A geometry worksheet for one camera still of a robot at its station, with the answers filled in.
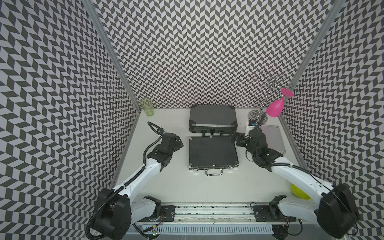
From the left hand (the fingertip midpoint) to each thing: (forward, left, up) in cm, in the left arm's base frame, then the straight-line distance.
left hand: (172, 142), depth 86 cm
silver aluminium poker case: (+7, -63, -6) cm, 64 cm away
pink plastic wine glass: (+18, -62, +9) cm, 65 cm away
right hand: (+1, -37, +5) cm, 37 cm away
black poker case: (-4, -24, -7) cm, 25 cm away
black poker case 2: (+20, -25, -2) cm, 32 cm away
